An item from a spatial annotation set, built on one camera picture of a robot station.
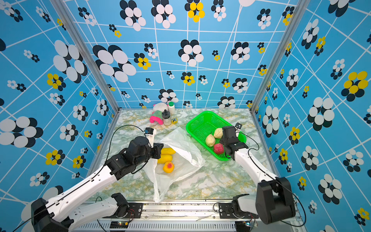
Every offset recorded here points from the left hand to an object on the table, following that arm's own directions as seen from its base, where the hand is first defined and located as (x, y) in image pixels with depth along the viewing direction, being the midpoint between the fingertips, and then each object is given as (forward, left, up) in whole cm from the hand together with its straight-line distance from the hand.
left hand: (166, 144), depth 74 cm
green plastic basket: (+31, -24, -21) cm, 44 cm away
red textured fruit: (+6, -31, -15) cm, 35 cm away
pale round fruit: (+19, -32, -16) cm, 40 cm away
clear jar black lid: (+32, +5, -16) cm, 36 cm away
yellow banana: (-5, -1, +1) cm, 5 cm away
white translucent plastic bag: (-10, -11, +2) cm, 15 cm away
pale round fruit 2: (+12, -26, -15) cm, 33 cm away
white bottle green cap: (+41, +2, -14) cm, 44 cm away
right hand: (+11, -37, -9) cm, 40 cm away
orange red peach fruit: (-5, 0, -17) cm, 18 cm away
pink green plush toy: (+33, +13, -15) cm, 38 cm away
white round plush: (+42, +11, -13) cm, 45 cm away
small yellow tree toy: (+34, 0, -20) cm, 39 cm away
